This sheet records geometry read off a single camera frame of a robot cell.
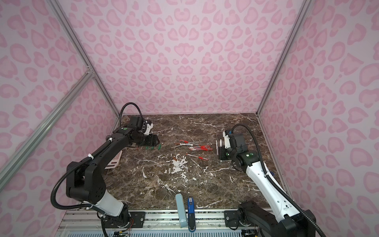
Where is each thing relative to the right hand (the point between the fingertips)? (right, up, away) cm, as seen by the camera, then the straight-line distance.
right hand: (220, 149), depth 79 cm
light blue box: (-19, -32, -9) cm, 38 cm away
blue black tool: (-15, -31, -7) cm, 35 cm away
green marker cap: (-46, -2, +22) cm, 51 cm away
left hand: (-37, +5, +9) cm, 39 cm away
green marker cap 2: (-42, -2, +22) cm, 48 cm away
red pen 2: (-9, -8, +17) cm, 21 cm away
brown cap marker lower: (-23, -11, +14) cm, 29 cm away
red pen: (-21, +2, +25) cm, 32 cm away
